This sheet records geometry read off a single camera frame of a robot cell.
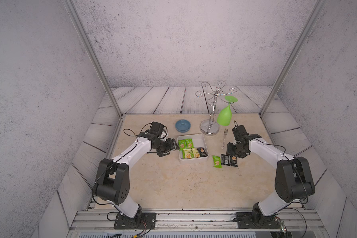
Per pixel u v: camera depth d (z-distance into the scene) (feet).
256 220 2.18
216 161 3.07
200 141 3.43
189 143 3.33
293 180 1.48
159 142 2.43
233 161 3.07
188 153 3.14
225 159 3.07
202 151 3.13
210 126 3.63
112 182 1.47
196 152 3.13
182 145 3.25
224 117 2.90
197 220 2.43
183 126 3.65
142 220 2.34
